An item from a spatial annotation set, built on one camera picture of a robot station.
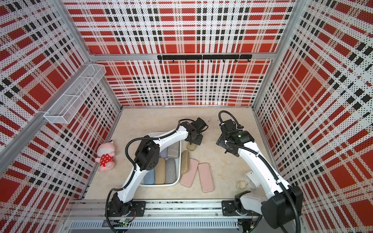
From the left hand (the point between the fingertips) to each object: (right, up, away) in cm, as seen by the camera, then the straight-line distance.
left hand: (197, 139), depth 97 cm
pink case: (-6, -21, -15) cm, 26 cm away
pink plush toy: (-57, -7, -9) cm, 58 cm away
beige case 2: (-8, -12, -13) cm, 19 cm away
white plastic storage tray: (-12, -14, -9) cm, 21 cm away
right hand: (+17, -1, -18) cm, 25 cm away
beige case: (-4, -5, -3) cm, 7 cm away
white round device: (+28, -19, -22) cm, 40 cm away
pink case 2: (+4, -21, -13) cm, 25 cm away
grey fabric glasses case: (-16, -17, -13) cm, 27 cm away
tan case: (-22, -17, -14) cm, 31 cm away
